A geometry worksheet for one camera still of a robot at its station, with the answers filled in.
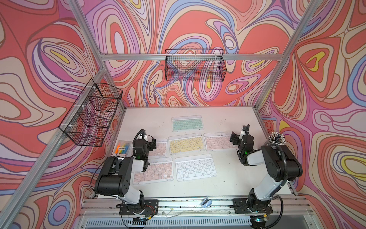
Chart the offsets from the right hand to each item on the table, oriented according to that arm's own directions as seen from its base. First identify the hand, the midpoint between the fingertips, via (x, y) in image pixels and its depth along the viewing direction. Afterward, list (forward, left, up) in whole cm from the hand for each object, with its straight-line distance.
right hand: (239, 135), depth 97 cm
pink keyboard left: (-8, +54, -3) cm, 55 cm away
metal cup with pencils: (-10, -15, +12) cm, 21 cm away
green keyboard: (+15, +39, -3) cm, 42 cm away
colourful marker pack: (-6, +79, -1) cm, 79 cm away
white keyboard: (-20, +33, -3) cm, 38 cm away
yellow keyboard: (-2, +37, -4) cm, 38 cm away
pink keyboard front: (-20, +54, -4) cm, 58 cm away
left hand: (-1, +63, +3) cm, 63 cm away
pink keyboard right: (-2, +14, -4) cm, 15 cm away
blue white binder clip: (-39, +28, -3) cm, 48 cm away
